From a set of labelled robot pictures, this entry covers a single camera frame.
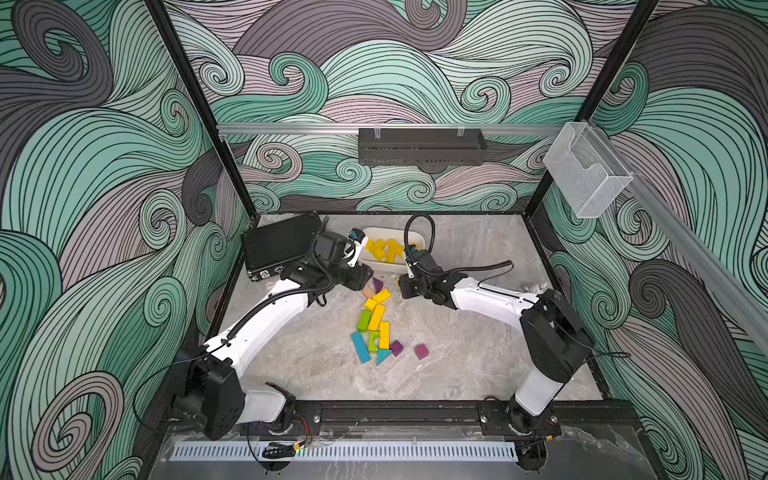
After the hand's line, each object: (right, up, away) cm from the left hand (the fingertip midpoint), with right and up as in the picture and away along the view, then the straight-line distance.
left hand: (363, 264), depth 81 cm
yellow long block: (+6, -22, +6) cm, 24 cm away
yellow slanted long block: (+5, -12, +14) cm, 19 cm away
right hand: (+11, -7, +10) cm, 17 cm away
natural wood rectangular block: (+1, -11, +16) cm, 20 cm away
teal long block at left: (-1, -25, +5) cm, 25 cm away
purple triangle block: (+4, -8, +18) cm, 20 cm away
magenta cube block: (+17, -25, +3) cm, 30 cm away
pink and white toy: (+53, -8, +9) cm, 54 cm away
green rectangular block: (0, -18, +9) cm, 21 cm away
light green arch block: (+2, -22, +6) cm, 23 cm away
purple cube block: (+9, -24, +3) cm, 26 cm away
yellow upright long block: (+4, -18, +11) cm, 21 cm away
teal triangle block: (+5, -27, +3) cm, 27 cm away
